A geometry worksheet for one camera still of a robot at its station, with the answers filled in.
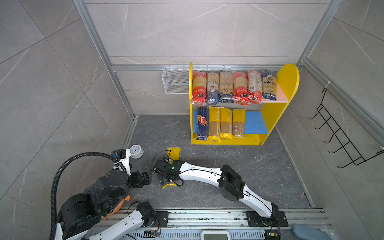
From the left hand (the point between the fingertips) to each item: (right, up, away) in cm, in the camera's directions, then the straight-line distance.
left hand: (143, 161), depth 58 cm
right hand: (+5, -16, +29) cm, 33 cm away
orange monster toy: (-18, -27, +16) cm, 36 cm away
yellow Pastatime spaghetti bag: (+33, +16, +35) cm, 50 cm away
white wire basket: (+7, +46, +42) cm, 63 cm away
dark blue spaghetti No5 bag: (+25, +16, +34) cm, 45 cm away
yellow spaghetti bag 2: (+6, -4, +37) cm, 38 cm away
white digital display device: (+30, -36, +9) cm, 48 cm away
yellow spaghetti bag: (+49, +19, +37) cm, 64 cm away
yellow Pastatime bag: (+40, +13, +32) cm, 52 cm away
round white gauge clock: (-18, -2, +37) cm, 41 cm away
